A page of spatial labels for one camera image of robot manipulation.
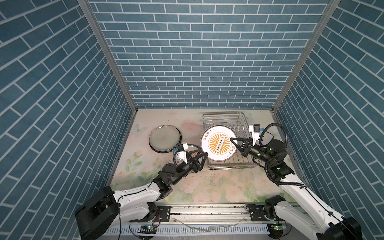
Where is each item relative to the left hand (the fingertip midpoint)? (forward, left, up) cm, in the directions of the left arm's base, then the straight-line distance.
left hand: (205, 154), depth 70 cm
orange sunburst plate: (+3, +6, -1) cm, 7 cm away
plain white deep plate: (+23, +25, -21) cm, 40 cm away
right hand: (+5, -12, +6) cm, 14 cm away
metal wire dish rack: (+38, -28, -21) cm, 51 cm away
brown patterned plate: (+5, -5, +4) cm, 8 cm away
